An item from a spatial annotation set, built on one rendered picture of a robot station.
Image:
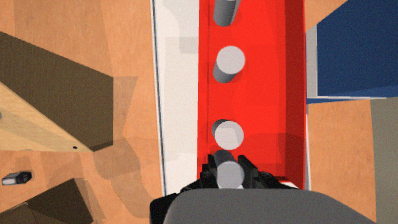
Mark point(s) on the grey cylinder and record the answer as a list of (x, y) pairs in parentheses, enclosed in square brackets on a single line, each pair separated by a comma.
[(229, 173), (229, 62), (228, 134), (225, 12)]

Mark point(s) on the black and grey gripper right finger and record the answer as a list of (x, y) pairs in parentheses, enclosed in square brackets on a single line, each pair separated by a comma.
[(253, 180)]

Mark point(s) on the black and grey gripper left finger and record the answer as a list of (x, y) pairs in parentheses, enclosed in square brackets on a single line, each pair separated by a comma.
[(208, 177)]

